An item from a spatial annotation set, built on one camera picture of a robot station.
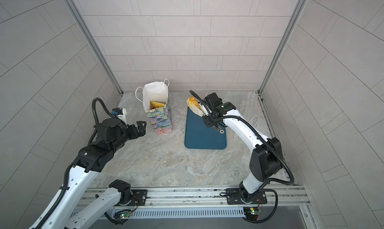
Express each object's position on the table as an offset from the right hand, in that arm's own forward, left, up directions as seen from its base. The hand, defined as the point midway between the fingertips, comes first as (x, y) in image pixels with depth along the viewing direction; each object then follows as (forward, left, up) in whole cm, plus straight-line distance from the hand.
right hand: (207, 120), depth 84 cm
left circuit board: (-40, +40, -10) cm, 57 cm away
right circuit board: (-42, -17, -16) cm, 48 cm away
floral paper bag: (+19, +32, +3) cm, 37 cm away
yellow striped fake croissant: (+14, +32, +1) cm, 35 cm away
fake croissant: (+10, +8, +5) cm, 14 cm away
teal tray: (-2, +6, -12) cm, 14 cm away
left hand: (-7, +32, +12) cm, 35 cm away
